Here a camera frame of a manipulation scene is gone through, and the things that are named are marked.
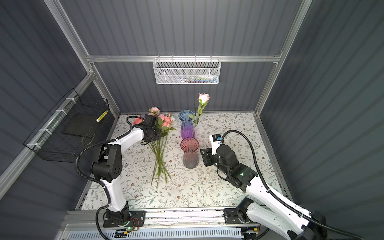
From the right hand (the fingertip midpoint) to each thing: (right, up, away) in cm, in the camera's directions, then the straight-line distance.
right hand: (204, 150), depth 74 cm
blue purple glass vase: (-10, +11, +29) cm, 33 cm away
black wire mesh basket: (-68, +11, 0) cm, 68 cm away
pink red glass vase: (-8, +1, +9) cm, 12 cm away
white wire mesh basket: (-11, +54, +38) cm, 68 cm away
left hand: (-30, +6, +25) cm, 40 cm away
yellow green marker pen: (-56, +18, +8) cm, 59 cm away
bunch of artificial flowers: (-26, +16, +31) cm, 43 cm away
